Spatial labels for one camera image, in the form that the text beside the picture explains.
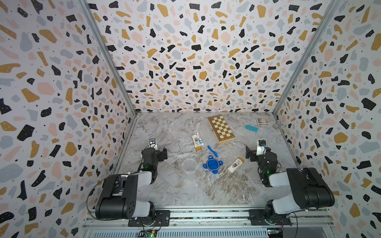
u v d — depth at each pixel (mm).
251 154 839
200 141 1034
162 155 857
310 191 450
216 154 973
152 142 792
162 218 734
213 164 931
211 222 731
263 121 1165
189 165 955
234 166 900
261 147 796
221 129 1095
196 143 1012
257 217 731
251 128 1139
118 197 432
